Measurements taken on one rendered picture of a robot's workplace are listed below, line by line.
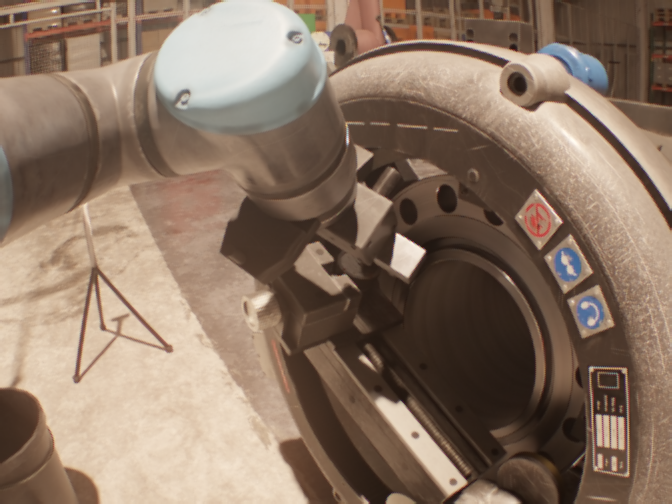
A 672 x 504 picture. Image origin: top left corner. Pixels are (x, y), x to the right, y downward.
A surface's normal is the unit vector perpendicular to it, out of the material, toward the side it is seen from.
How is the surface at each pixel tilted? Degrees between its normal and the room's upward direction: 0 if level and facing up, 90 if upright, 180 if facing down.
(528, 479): 90
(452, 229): 90
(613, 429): 90
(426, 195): 90
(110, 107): 69
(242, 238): 53
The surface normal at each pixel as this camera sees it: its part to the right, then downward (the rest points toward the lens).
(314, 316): 0.54, 0.64
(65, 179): 0.93, 0.38
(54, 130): 0.94, -0.22
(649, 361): -0.65, 0.15
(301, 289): 0.20, -0.73
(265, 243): -0.19, -0.29
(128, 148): -0.10, 0.67
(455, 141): -0.82, 0.23
